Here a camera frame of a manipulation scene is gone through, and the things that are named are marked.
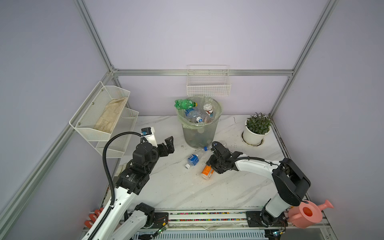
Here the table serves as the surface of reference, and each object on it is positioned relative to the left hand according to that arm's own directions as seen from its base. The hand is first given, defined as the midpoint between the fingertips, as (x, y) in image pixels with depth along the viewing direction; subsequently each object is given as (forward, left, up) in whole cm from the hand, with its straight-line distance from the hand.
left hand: (163, 139), depth 70 cm
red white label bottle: (+27, -23, -5) cm, 36 cm away
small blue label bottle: (+1, -14, -23) cm, 27 cm away
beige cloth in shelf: (+13, +32, 0) cm, 34 cm away
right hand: (-1, -22, -24) cm, 32 cm away
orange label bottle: (-7, -22, -22) cm, 32 cm away
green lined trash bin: (+14, -17, -14) cm, 26 cm away
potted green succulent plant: (+20, -54, -12) cm, 59 cm away
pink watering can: (-28, -66, -18) cm, 74 cm away
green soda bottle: (+29, -8, -2) cm, 30 cm away
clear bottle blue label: (+22, -14, -4) cm, 26 cm away
